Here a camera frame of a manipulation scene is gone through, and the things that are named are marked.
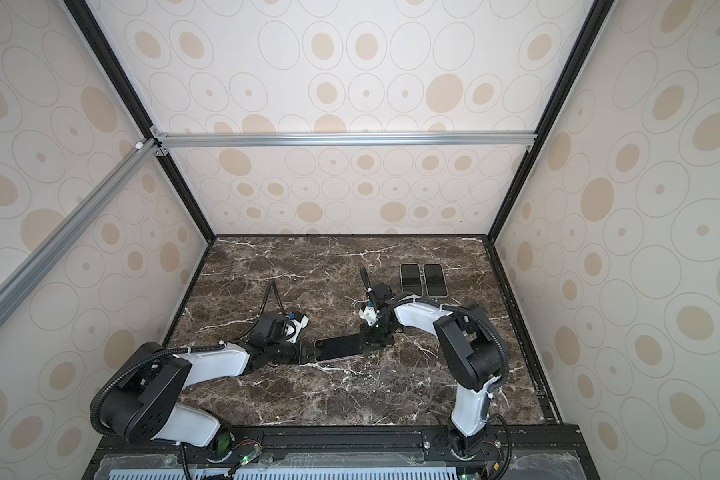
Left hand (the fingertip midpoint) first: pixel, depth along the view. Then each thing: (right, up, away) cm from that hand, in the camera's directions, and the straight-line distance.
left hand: (325, 351), depth 87 cm
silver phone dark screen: (+28, +20, +19) cm, 39 cm away
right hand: (+11, 0, +3) cm, 12 cm away
